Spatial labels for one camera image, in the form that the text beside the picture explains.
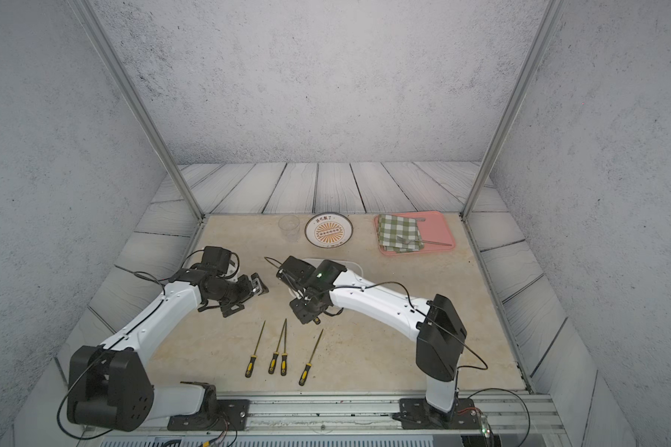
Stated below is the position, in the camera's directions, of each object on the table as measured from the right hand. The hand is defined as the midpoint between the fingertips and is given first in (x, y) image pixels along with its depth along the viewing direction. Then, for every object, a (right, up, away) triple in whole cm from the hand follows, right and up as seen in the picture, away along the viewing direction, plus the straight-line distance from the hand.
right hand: (308, 310), depth 77 cm
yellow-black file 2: (-10, -16, +4) cm, 20 cm away
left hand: (-15, +3, +7) cm, 17 cm away
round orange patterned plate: (+4, +23, +38) cm, 44 cm away
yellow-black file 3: (-8, -15, +6) cm, 18 cm away
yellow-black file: (-17, -15, +6) cm, 23 cm away
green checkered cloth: (+32, +21, +35) cm, 52 cm away
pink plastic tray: (+47, +22, +39) cm, 65 cm away
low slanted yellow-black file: (-1, -19, +2) cm, 19 cm away
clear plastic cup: (-12, +23, +37) cm, 45 cm away
